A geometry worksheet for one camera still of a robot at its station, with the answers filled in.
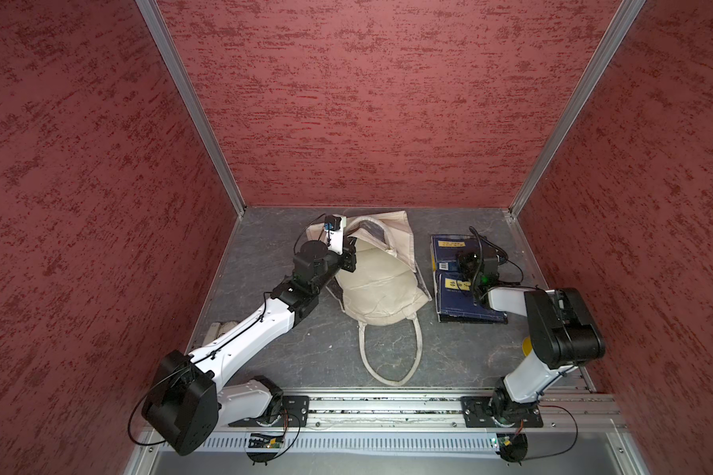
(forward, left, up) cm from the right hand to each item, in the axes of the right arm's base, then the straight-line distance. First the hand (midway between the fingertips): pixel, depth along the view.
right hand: (454, 251), depth 97 cm
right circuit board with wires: (-53, -5, -9) cm, 54 cm away
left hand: (-9, +33, +19) cm, 39 cm away
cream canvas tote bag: (-8, +24, -8) cm, 26 cm away
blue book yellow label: (-17, +3, -3) cm, 18 cm away
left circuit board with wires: (-51, +57, -9) cm, 77 cm away
